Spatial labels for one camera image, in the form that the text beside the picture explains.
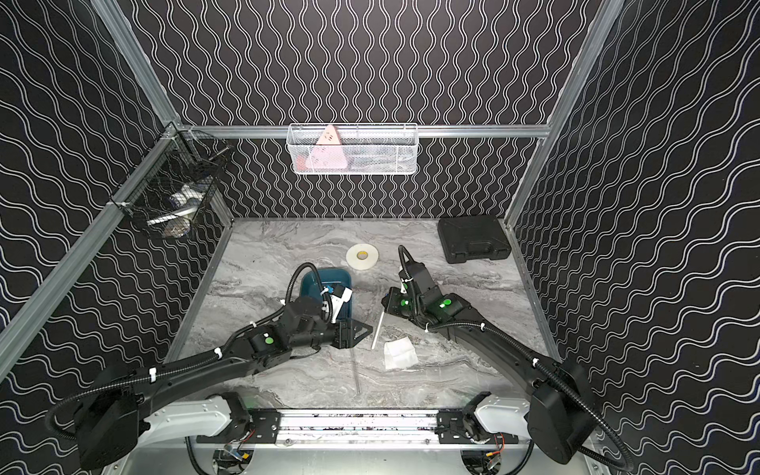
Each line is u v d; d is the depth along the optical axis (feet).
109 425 1.33
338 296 2.29
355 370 2.75
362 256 3.59
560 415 1.31
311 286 3.28
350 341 2.18
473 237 3.53
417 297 1.99
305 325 1.95
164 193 3.01
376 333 2.59
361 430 2.49
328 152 2.96
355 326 2.24
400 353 2.83
